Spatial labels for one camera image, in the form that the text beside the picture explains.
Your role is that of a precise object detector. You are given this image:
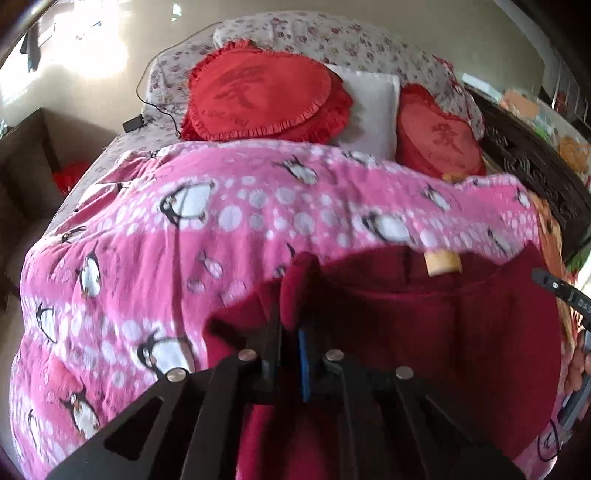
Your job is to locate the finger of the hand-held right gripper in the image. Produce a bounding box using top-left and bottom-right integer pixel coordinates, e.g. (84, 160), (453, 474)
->
(531, 268), (574, 301)
(558, 331), (591, 431)

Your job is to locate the dark wooden desk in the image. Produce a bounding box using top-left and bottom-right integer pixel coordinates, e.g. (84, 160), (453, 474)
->
(0, 108), (116, 296)

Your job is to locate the small red heart cushion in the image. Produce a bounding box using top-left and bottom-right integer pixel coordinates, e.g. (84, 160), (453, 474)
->
(394, 83), (488, 178)

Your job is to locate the black cable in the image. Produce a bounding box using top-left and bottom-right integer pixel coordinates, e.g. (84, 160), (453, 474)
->
(135, 21), (222, 139)

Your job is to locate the red patterned cloth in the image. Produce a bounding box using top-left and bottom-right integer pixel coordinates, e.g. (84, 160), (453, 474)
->
(434, 55), (462, 93)

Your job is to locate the dark hanging cloth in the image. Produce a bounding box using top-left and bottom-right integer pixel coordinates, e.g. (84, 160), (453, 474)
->
(21, 30), (42, 70)

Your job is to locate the dark red sweater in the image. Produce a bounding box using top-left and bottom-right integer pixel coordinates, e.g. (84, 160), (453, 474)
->
(203, 242), (575, 480)

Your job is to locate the carved dark wooden headboard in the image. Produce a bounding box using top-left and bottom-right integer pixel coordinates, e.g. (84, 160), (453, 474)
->
(462, 80), (591, 264)

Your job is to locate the orange cartoon print cloth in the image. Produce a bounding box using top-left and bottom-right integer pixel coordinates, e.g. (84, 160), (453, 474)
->
(529, 190), (589, 402)

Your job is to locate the pink penguin print blanket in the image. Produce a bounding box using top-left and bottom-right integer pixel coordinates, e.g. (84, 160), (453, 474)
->
(9, 141), (573, 480)

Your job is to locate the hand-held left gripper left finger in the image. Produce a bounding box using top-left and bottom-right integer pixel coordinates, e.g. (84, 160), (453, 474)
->
(46, 304), (284, 480)

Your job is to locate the orange plastic bag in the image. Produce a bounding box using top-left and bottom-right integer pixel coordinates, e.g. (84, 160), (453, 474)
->
(558, 136), (591, 171)

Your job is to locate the white pillow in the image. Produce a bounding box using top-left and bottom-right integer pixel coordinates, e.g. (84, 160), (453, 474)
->
(323, 65), (402, 160)

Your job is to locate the floral bed sheet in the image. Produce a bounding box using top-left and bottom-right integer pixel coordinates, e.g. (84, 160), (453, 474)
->
(46, 41), (222, 241)

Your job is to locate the red bundle on floor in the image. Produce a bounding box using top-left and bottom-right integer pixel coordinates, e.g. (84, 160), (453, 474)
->
(52, 160), (90, 195)

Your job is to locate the pile of colourful packets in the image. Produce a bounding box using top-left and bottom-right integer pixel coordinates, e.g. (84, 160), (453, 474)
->
(501, 88), (555, 125)

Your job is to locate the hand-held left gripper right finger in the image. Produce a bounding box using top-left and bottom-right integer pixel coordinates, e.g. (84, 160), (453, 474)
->
(298, 328), (525, 480)

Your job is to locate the large red ruffled heart cushion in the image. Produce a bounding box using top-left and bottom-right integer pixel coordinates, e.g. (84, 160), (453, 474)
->
(180, 39), (354, 145)

